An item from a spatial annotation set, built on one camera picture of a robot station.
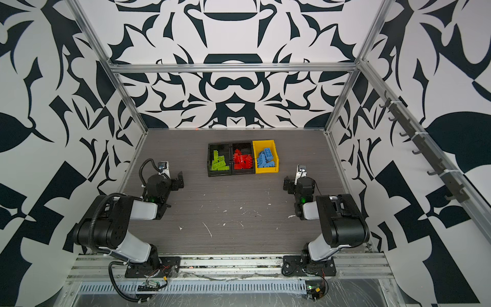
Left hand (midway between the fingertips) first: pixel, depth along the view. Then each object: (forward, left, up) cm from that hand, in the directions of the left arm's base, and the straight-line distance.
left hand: (168, 170), depth 94 cm
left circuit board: (-45, -1, -7) cm, 46 cm away
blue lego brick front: (+6, -48, -1) cm, 48 cm away
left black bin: (+17, -26, -5) cm, 31 cm away
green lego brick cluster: (+6, -24, -4) cm, 25 cm away
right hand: (-3, -63, -2) cm, 63 cm away
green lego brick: (+9, -22, -2) cm, 24 cm away
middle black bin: (+17, -38, -5) cm, 42 cm away
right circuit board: (-49, -61, -8) cm, 79 cm away
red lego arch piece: (+5, -36, -1) cm, 36 cm away
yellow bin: (+15, -46, -2) cm, 48 cm away
